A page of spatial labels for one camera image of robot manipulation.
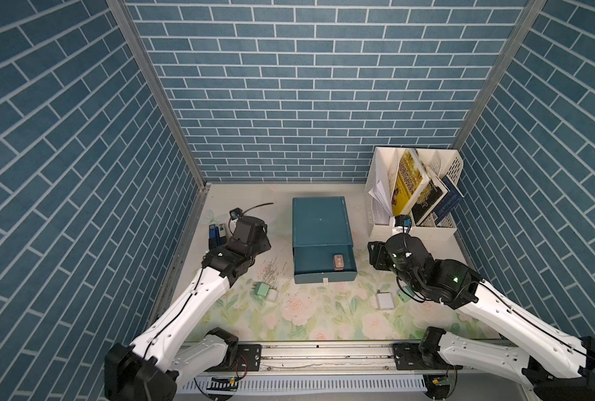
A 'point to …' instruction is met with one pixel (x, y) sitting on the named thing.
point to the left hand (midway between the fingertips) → (268, 237)
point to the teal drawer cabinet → (320, 230)
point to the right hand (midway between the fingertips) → (375, 247)
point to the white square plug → (385, 301)
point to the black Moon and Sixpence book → (431, 195)
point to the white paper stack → (382, 207)
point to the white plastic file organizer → (437, 163)
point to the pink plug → (338, 262)
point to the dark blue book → (453, 196)
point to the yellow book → (412, 177)
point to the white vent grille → (307, 383)
